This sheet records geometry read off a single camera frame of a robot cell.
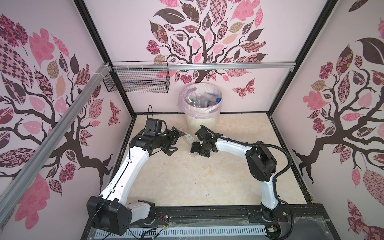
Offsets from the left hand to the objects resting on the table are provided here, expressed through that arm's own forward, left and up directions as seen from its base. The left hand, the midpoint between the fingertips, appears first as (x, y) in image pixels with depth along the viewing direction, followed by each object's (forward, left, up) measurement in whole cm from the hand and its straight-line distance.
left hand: (183, 142), depth 74 cm
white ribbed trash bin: (+21, -5, -11) cm, 25 cm away
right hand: (+6, -6, -19) cm, 21 cm away
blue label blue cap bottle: (+3, -6, -19) cm, 20 cm away
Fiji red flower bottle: (+37, -19, -2) cm, 42 cm away
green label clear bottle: (+33, -4, -2) cm, 34 cm away
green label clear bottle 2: (+16, -2, -18) cm, 24 cm away
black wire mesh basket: (+44, +30, +10) cm, 54 cm away
